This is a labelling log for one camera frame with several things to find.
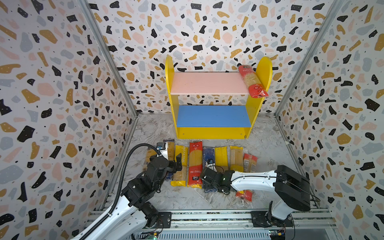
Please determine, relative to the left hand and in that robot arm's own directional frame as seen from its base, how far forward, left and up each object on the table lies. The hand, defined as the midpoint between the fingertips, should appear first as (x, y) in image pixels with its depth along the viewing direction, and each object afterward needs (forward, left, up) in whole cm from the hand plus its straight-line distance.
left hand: (173, 152), depth 71 cm
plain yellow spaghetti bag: (+9, -27, -22) cm, 36 cm away
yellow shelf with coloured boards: (+54, -27, -19) cm, 63 cm away
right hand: (-5, -15, -21) cm, 26 cm away
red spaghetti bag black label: (+3, -10, -19) cm, 22 cm away
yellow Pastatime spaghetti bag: (-4, -1, -21) cm, 22 cm away
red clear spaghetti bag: (+5, -44, -22) cm, 49 cm away
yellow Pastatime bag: (+8, -36, -23) cm, 44 cm away
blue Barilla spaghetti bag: (+10, -18, -19) cm, 28 cm away
